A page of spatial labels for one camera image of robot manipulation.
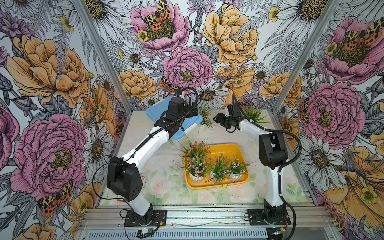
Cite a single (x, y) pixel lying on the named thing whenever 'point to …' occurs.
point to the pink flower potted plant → (237, 169)
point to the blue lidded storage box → (189, 129)
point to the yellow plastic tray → (229, 150)
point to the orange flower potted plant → (219, 171)
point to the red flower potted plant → (197, 147)
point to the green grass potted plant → (254, 114)
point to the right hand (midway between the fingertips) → (216, 123)
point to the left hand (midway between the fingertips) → (189, 108)
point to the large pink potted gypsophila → (196, 166)
